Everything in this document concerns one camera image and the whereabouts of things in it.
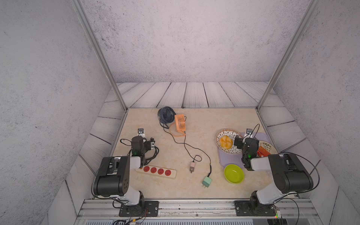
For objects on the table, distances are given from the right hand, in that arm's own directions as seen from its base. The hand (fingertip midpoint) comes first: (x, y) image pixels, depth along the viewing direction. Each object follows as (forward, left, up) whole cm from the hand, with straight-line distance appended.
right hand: (247, 136), depth 93 cm
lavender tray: (-13, +14, -7) cm, 21 cm away
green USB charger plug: (-27, +28, -6) cm, 39 cm away
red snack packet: (-9, -9, -6) cm, 14 cm away
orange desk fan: (+5, +45, +2) cm, 45 cm away
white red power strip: (-21, +57, -5) cm, 61 cm away
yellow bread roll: (-2, +13, -5) cm, 14 cm away
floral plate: (-4, -15, -7) cm, 17 cm away
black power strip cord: (-15, +63, -4) cm, 65 cm away
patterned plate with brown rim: (+6, +8, -6) cm, 12 cm away
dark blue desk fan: (+17, +55, +2) cm, 57 cm away
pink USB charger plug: (-20, +36, -5) cm, 42 cm away
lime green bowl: (-22, +11, -9) cm, 26 cm away
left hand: (-1, +67, -1) cm, 67 cm away
